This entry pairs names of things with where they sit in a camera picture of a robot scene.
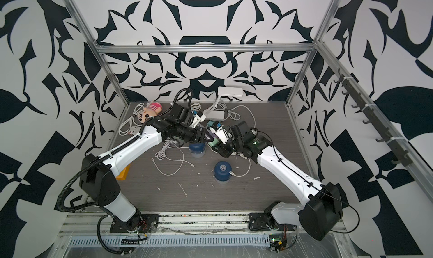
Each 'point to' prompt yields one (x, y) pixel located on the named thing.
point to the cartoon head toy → (151, 109)
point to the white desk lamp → (212, 114)
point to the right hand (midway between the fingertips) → (216, 141)
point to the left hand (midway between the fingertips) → (209, 137)
